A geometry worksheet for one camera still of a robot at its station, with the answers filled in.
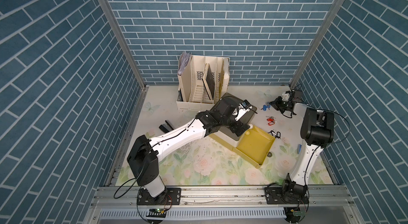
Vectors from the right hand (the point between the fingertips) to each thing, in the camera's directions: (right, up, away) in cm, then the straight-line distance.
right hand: (271, 102), depth 106 cm
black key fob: (-1, -20, -11) cm, 23 cm away
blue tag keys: (-3, -3, +3) cm, 5 cm away
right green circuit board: (-2, -48, -36) cm, 60 cm away
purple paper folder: (-57, +26, -12) cm, 63 cm away
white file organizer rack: (-45, +14, -7) cm, 47 cm away
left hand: (-23, -8, -31) cm, 39 cm away
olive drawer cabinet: (-33, -16, -26) cm, 45 cm away
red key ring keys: (-1, -11, -4) cm, 12 cm away
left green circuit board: (-66, -50, -34) cm, 89 cm away
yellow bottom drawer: (-16, -25, -16) cm, 33 cm away
